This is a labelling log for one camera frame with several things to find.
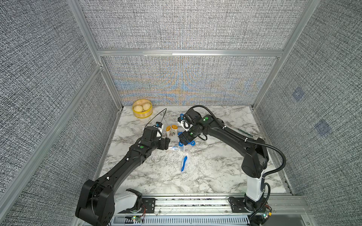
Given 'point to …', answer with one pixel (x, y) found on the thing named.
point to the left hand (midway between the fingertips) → (166, 137)
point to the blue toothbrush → (184, 162)
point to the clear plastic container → (185, 149)
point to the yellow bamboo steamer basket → (144, 114)
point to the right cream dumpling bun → (146, 106)
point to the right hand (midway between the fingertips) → (186, 132)
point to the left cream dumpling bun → (138, 108)
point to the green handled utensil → (245, 132)
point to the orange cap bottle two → (168, 128)
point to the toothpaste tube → (173, 148)
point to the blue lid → (192, 143)
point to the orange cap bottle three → (174, 128)
